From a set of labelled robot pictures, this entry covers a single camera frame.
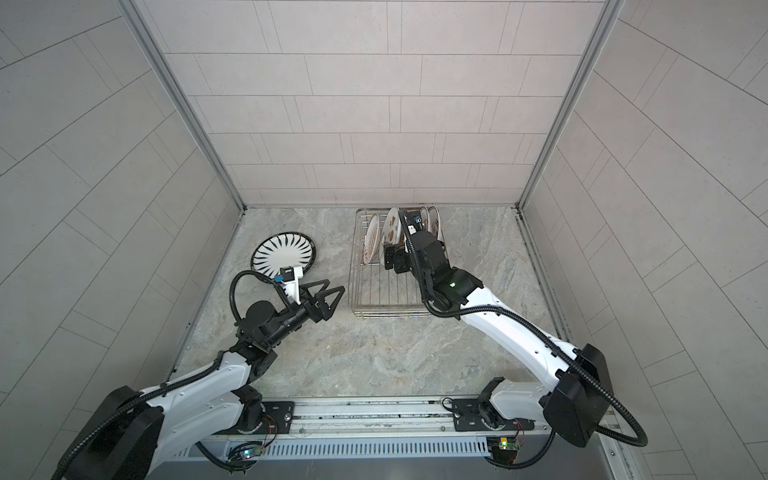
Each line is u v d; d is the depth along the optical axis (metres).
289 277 0.67
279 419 0.71
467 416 0.71
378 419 0.72
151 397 0.44
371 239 1.02
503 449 0.68
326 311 0.67
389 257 0.67
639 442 0.35
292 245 1.02
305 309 0.67
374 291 0.91
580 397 0.38
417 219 0.61
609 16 0.71
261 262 0.97
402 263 0.66
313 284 0.76
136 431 0.40
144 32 0.74
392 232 0.94
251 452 0.64
